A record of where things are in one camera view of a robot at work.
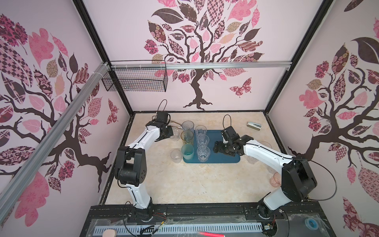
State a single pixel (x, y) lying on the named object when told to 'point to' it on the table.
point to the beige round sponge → (109, 233)
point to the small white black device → (253, 126)
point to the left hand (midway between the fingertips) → (168, 136)
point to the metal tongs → (175, 124)
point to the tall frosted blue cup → (188, 125)
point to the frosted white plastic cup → (266, 143)
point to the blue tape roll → (311, 223)
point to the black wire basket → (136, 76)
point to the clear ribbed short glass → (176, 136)
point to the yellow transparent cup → (186, 136)
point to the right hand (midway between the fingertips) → (217, 148)
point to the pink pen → (212, 234)
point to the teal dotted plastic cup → (187, 150)
